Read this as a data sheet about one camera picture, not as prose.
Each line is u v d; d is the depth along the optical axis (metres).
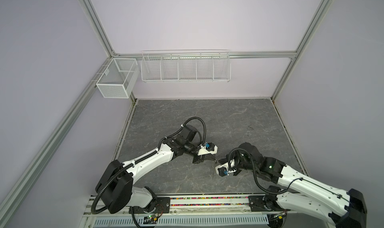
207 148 0.62
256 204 0.74
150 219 0.72
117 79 0.98
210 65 1.03
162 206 0.73
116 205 0.41
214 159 0.72
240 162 0.62
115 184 0.41
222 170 0.61
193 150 0.68
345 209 0.41
